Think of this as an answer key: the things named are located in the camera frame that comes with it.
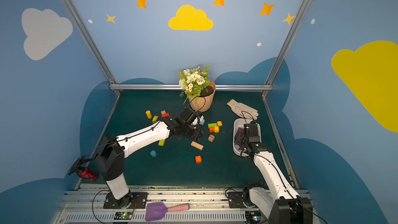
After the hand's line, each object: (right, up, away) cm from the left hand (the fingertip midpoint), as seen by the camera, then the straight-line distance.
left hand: (203, 134), depth 83 cm
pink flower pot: (+4, +25, +24) cm, 35 cm away
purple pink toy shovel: (-22, -34, -11) cm, 42 cm away
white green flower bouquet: (-6, +30, +7) cm, 31 cm away
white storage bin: (+24, +5, +16) cm, 29 cm away
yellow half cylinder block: (-33, +7, +22) cm, 40 cm away
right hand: (+23, -2, +3) cm, 23 cm away
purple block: (+24, 0, +15) cm, 28 cm away
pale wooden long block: (-4, -9, +10) cm, 13 cm away
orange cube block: (-3, -15, +3) cm, 15 cm away
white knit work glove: (+30, +13, +28) cm, 43 cm away
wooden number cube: (+5, -4, +12) cm, 14 cm away
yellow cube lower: (+9, +1, +15) cm, 18 cm away
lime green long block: (+6, +3, +19) cm, 20 cm away
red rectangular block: (-26, +9, +25) cm, 37 cm away
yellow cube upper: (+11, +4, +20) cm, 24 cm away
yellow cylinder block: (-37, +10, +20) cm, 43 cm away
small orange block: (+6, 0, +16) cm, 17 cm away
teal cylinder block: (-29, -12, +5) cm, 32 cm away
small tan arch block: (-28, +11, +25) cm, 39 cm away
